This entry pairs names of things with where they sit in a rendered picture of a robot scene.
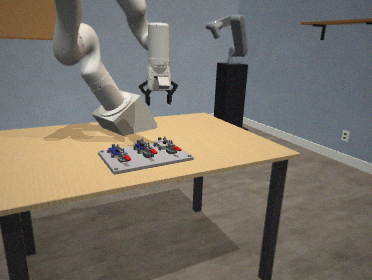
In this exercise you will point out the blue rectangular block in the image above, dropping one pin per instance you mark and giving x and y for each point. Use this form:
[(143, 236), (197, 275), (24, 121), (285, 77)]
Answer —
[(113, 151), (140, 147)]

